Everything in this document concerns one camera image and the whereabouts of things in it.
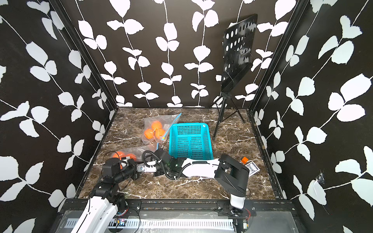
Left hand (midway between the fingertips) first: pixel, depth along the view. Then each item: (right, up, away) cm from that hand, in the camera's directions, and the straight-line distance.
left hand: (149, 159), depth 78 cm
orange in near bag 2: (-13, 0, +8) cm, 15 cm away
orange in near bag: (-21, +1, +8) cm, 22 cm away
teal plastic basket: (+23, +7, +23) cm, 33 cm away
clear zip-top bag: (-11, +1, +11) cm, 16 cm away
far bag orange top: (-2, +19, +24) cm, 30 cm away
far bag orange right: (+2, +14, +15) cm, 20 cm away
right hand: (-1, -1, 0) cm, 2 cm away
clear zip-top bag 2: (+7, +21, +21) cm, 30 cm away
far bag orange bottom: (-5, +13, +17) cm, 22 cm away
